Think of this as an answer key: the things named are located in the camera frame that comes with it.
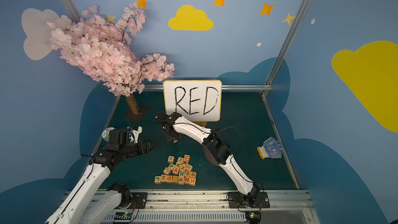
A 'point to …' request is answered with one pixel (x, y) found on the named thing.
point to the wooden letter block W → (181, 173)
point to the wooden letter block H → (192, 181)
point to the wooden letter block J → (157, 180)
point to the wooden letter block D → (193, 174)
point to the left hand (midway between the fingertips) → (153, 143)
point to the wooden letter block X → (185, 162)
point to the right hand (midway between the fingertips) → (176, 135)
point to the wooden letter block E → (187, 173)
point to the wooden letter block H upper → (171, 159)
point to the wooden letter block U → (187, 157)
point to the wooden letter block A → (175, 170)
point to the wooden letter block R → (175, 141)
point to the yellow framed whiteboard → (196, 100)
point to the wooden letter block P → (171, 166)
